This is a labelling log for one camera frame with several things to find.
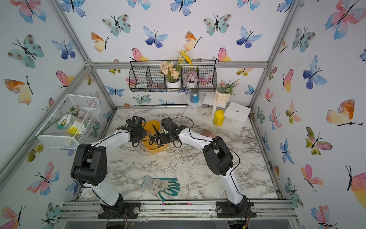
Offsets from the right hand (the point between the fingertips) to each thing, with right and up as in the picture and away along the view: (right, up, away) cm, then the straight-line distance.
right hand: (165, 136), depth 93 cm
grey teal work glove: (-8, -25, -12) cm, 29 cm away
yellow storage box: (-8, -5, +1) cm, 9 cm away
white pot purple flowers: (+17, +36, -4) cm, 40 cm away
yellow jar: (+37, +11, +9) cm, 39 cm away
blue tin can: (+19, +26, +5) cm, 33 cm away
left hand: (-15, +2, +4) cm, 15 cm away
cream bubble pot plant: (+35, +26, -6) cm, 44 cm away
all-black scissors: (-4, -2, +1) cm, 4 cm away
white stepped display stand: (+46, +14, +3) cm, 48 cm away
